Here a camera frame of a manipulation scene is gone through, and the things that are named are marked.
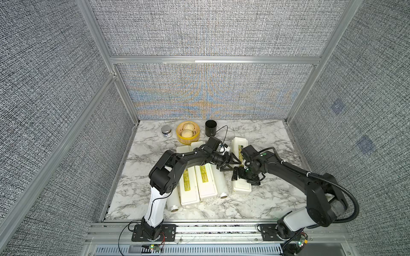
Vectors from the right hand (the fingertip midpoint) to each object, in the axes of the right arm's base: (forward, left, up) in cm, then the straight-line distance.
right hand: (238, 177), depth 84 cm
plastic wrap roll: (-3, +10, 0) cm, 10 cm away
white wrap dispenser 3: (-3, +17, +1) cm, 17 cm away
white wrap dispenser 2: (-9, +25, +1) cm, 27 cm away
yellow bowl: (+32, +29, -2) cm, 43 cm away
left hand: (+5, -1, +1) cm, 5 cm away
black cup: (+35, +14, -1) cm, 38 cm away
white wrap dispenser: (-6, 0, +3) cm, 7 cm away
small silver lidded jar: (+33, +43, -2) cm, 54 cm away
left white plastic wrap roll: (-12, +33, -1) cm, 35 cm away
